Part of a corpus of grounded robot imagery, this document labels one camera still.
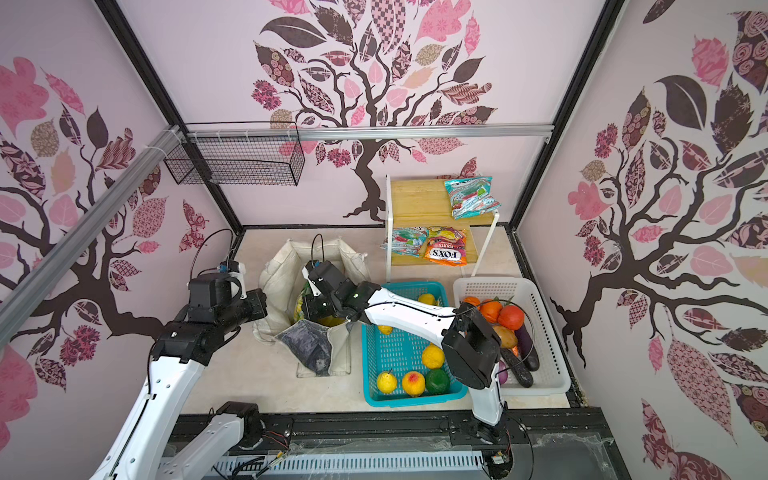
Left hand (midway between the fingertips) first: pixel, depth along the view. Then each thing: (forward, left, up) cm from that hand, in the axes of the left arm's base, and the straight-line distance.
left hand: (266, 300), depth 74 cm
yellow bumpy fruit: (-9, -44, -15) cm, 47 cm away
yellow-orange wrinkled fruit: (0, -31, -17) cm, 35 cm away
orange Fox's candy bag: (+21, -49, -2) cm, 54 cm away
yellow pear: (-15, -31, -17) cm, 38 cm away
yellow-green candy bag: (0, -7, -6) cm, 9 cm away
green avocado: (-15, -44, -16) cm, 50 cm away
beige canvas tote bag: (-9, -13, -10) cm, 19 cm away
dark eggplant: (-6, -71, -16) cm, 73 cm away
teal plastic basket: (-13, -35, -15) cm, 40 cm away
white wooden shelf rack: (+17, -40, +11) cm, 45 cm away
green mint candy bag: (+23, -37, -3) cm, 44 cm away
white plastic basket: (-14, -76, -15) cm, 78 cm away
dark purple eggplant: (-12, -67, -16) cm, 70 cm away
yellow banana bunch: (-8, -18, +4) cm, 20 cm away
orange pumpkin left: (+9, -58, -15) cm, 61 cm away
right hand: (+1, -8, -3) cm, 8 cm away
